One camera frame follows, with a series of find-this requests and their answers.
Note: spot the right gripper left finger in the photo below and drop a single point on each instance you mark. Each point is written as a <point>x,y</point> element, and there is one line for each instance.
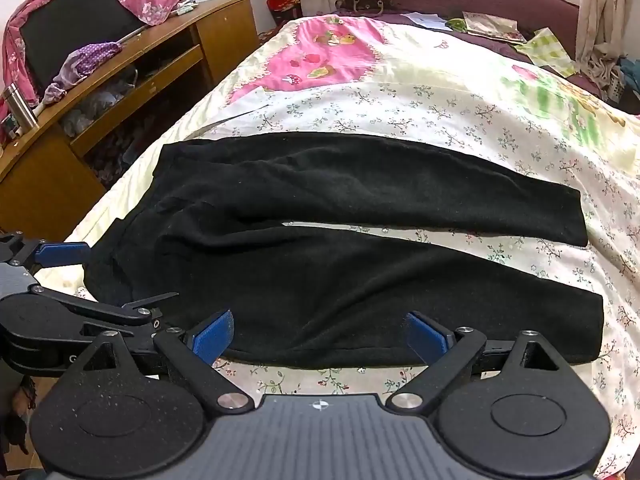
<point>190,356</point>

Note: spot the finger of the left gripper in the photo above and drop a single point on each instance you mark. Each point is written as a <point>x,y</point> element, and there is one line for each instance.
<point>137,312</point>
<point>18,250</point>

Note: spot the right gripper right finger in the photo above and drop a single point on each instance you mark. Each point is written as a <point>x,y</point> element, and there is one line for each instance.
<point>449,356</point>

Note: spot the black pants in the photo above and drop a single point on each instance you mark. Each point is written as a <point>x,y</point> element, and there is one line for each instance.
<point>277,228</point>

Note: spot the wooden TV cabinet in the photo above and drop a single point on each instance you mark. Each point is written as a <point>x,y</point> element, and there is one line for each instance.
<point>47,185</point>

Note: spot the steel thermos bottle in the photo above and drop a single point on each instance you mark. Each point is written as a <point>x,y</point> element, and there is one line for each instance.
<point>20,110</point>

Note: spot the purple dotted cloth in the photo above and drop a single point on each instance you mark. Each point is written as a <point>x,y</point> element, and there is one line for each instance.
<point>78,66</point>

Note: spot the black television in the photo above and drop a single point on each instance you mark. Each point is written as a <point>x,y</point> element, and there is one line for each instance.
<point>62,26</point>

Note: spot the pink floral cover cloth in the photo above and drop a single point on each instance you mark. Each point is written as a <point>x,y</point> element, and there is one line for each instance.
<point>13,49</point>

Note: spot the floral bed quilt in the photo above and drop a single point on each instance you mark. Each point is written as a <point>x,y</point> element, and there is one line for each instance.
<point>353,75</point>

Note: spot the green checkered cloth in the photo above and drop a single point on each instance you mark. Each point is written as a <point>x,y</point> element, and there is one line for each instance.
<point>545,50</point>

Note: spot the papers on bed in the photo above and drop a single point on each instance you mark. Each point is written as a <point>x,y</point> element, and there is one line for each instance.
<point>493,27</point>

